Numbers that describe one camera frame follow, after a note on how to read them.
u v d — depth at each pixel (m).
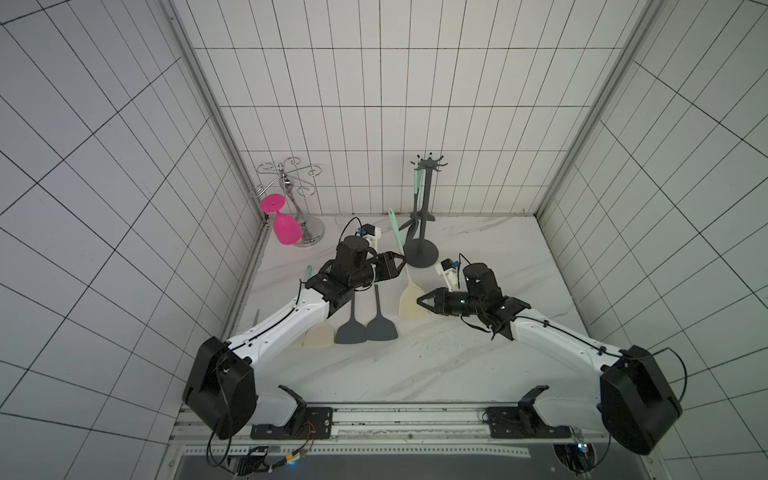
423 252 1.08
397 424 0.74
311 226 1.17
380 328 0.88
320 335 0.85
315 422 0.73
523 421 0.66
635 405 0.41
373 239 0.71
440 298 0.75
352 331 0.88
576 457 0.72
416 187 0.83
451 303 0.71
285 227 0.93
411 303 0.79
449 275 0.76
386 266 0.68
